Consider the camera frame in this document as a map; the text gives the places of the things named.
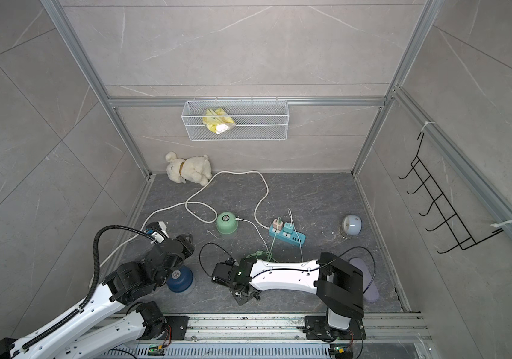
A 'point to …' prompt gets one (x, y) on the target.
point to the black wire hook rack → (463, 238)
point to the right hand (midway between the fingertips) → (247, 293)
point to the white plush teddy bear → (197, 169)
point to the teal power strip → (295, 238)
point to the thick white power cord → (187, 203)
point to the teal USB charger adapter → (287, 228)
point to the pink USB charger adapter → (275, 224)
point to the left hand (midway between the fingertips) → (192, 235)
